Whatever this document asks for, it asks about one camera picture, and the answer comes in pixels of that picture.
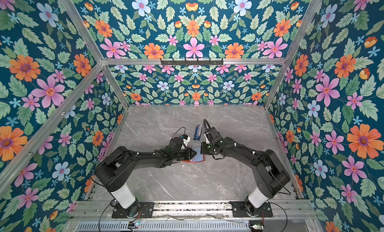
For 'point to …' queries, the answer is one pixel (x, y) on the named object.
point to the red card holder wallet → (198, 157)
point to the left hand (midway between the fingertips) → (198, 152)
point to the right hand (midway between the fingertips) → (204, 147)
